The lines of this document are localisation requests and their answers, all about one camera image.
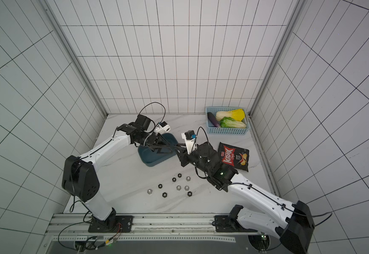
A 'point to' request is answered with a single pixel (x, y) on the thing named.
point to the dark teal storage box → (150, 157)
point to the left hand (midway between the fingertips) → (167, 151)
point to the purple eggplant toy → (213, 119)
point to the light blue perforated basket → (212, 129)
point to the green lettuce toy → (229, 122)
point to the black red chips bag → (236, 156)
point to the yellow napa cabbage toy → (238, 114)
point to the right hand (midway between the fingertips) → (168, 149)
